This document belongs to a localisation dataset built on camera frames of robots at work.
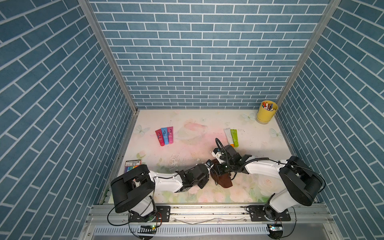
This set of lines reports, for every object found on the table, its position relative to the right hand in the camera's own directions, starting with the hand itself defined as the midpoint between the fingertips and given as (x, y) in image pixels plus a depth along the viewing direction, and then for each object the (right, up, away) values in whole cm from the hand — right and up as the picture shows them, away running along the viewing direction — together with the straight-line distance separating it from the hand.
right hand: (212, 172), depth 86 cm
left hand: (-2, -3, -1) cm, 4 cm away
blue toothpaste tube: (-33, +23, +19) cm, 44 cm away
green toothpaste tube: (+17, +19, +17) cm, 30 cm away
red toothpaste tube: (-35, +20, +16) cm, 44 cm away
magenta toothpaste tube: (-29, +23, +19) cm, 41 cm away
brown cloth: (+6, -4, -3) cm, 8 cm away
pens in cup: (+43, +41, +22) cm, 63 cm away
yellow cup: (+39, +37, +16) cm, 56 cm away
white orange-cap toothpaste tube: (+13, +20, +17) cm, 29 cm away
